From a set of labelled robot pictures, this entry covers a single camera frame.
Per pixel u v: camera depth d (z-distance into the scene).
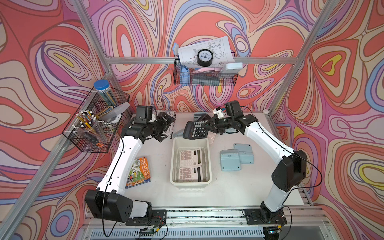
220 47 0.82
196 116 1.16
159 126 0.65
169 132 1.04
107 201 0.38
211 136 0.98
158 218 0.73
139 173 0.84
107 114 0.72
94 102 0.76
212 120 0.71
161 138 0.73
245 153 0.93
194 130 0.80
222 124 0.70
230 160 0.92
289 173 0.45
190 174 0.86
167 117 0.67
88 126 0.59
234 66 0.71
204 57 0.78
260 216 0.72
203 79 0.80
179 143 0.88
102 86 0.69
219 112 0.78
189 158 0.93
